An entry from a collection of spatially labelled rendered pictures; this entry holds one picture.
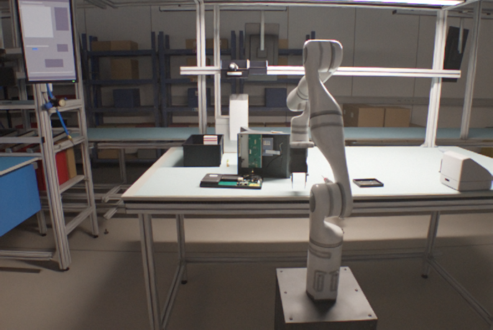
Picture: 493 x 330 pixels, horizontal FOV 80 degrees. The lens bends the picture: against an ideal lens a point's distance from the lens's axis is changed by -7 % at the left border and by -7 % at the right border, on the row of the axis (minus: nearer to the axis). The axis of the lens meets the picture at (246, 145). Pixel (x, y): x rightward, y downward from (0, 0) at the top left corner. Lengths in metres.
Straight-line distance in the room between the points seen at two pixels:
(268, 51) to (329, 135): 2.42
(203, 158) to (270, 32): 1.89
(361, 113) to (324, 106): 3.92
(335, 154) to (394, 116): 4.16
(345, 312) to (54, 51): 1.98
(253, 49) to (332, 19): 2.77
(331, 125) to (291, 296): 0.49
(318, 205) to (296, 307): 0.29
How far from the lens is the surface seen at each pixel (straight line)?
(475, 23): 3.41
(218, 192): 1.27
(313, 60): 0.92
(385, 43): 6.01
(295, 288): 1.00
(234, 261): 2.39
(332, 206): 0.82
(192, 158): 1.64
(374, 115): 4.85
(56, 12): 2.16
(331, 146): 0.85
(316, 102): 0.87
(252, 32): 3.21
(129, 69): 5.29
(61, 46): 2.17
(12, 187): 2.38
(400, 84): 6.12
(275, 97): 5.02
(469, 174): 1.54
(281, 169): 1.46
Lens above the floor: 1.45
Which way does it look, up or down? 12 degrees down
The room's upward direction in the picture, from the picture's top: straight up
